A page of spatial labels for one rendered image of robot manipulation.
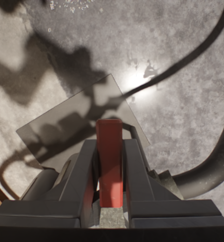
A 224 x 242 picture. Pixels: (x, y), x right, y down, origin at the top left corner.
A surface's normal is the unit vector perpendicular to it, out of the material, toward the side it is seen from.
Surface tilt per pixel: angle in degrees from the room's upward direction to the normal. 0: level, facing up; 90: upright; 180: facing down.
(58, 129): 0
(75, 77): 0
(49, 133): 0
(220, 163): 49
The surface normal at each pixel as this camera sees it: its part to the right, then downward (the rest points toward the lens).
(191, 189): -0.25, 0.11
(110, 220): -0.02, 0.29
